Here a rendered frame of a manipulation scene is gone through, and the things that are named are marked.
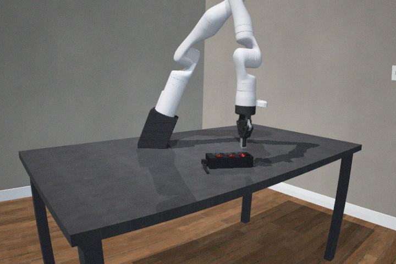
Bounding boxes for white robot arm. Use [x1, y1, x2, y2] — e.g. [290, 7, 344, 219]
[155, 0, 267, 117]

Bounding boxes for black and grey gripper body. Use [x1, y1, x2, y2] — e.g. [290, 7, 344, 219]
[235, 105, 256, 129]

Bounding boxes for black power strip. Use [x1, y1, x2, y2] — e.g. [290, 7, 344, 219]
[201, 152, 254, 174]

